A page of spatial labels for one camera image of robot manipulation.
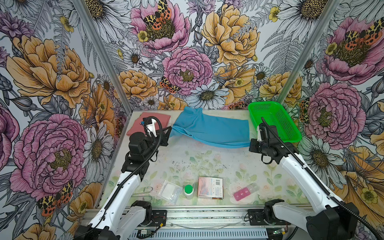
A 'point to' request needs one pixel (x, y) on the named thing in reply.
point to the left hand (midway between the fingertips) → (172, 131)
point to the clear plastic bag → (170, 192)
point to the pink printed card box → (210, 187)
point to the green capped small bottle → (188, 190)
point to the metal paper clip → (147, 189)
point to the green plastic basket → (275, 114)
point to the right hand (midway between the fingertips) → (252, 148)
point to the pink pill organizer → (246, 191)
